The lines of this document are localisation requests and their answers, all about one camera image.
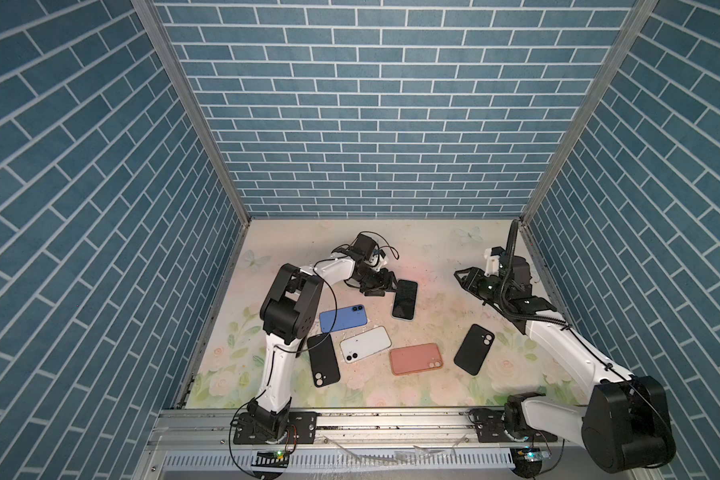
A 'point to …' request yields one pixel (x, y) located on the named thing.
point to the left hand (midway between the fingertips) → (392, 289)
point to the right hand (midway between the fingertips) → (456, 271)
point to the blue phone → (343, 318)
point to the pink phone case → (415, 358)
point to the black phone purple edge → (405, 299)
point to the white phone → (365, 344)
